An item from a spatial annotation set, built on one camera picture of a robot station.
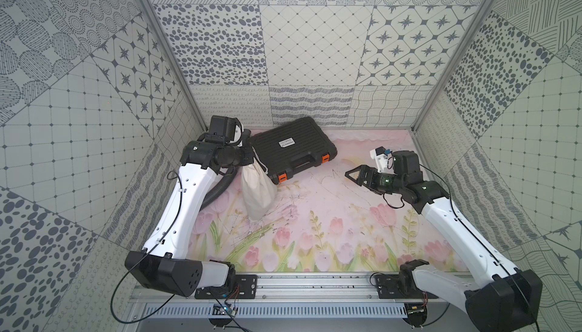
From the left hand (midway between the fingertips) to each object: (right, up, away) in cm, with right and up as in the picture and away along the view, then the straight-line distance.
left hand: (245, 149), depth 74 cm
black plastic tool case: (+14, +1, +30) cm, 34 cm away
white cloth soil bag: (+4, -14, +1) cm, 15 cm away
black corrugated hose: (-12, -12, +24) cm, 29 cm away
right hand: (+37, -11, +3) cm, 38 cm away
